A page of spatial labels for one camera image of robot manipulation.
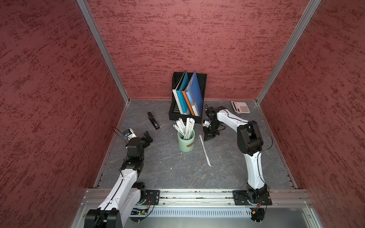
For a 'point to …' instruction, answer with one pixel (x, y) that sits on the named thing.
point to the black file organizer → (175, 111)
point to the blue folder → (194, 95)
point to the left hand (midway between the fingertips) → (141, 137)
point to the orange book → (185, 94)
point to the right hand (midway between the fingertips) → (206, 140)
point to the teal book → (179, 93)
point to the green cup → (186, 145)
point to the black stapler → (153, 120)
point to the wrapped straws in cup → (187, 131)
